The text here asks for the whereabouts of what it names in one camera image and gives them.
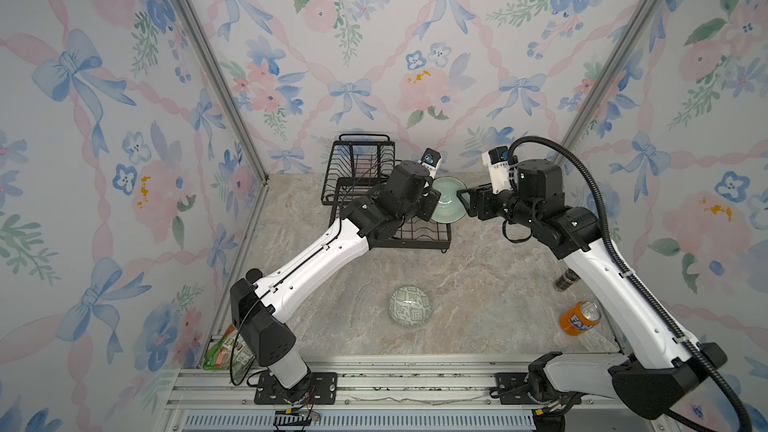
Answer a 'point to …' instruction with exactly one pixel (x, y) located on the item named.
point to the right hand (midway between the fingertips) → (469, 188)
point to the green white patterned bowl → (410, 306)
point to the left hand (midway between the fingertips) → (432, 184)
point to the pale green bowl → (450, 207)
